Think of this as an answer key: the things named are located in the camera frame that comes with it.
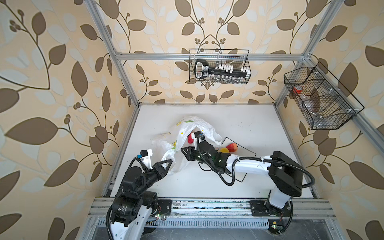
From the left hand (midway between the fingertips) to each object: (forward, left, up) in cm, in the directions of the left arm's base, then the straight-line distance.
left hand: (173, 161), depth 67 cm
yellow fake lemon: (+16, -27, -19) cm, 37 cm away
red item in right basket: (+44, -68, +6) cm, 82 cm away
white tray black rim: (+17, -38, -23) cm, 47 cm away
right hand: (+9, -2, -8) cm, 12 cm away
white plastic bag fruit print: (+9, +4, -2) cm, 10 cm away
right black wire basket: (+28, -73, +12) cm, 79 cm away
